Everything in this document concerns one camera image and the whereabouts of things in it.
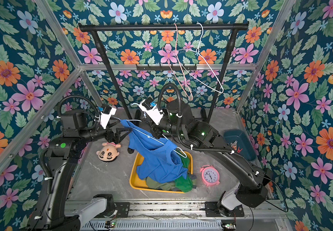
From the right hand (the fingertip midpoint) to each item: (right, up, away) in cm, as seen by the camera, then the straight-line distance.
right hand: (148, 112), depth 56 cm
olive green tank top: (-2, -39, +23) cm, 45 cm away
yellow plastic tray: (-9, -40, +25) cm, 48 cm away
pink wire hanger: (+22, +17, +58) cm, 65 cm away
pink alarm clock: (+31, -36, +27) cm, 55 cm away
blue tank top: (0, -28, +23) cm, 36 cm away
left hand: (-12, -5, +6) cm, 14 cm away
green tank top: (+16, -37, +17) cm, 43 cm away
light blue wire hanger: (+12, -16, +4) cm, 20 cm away
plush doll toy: (-30, -22, +30) cm, 48 cm away
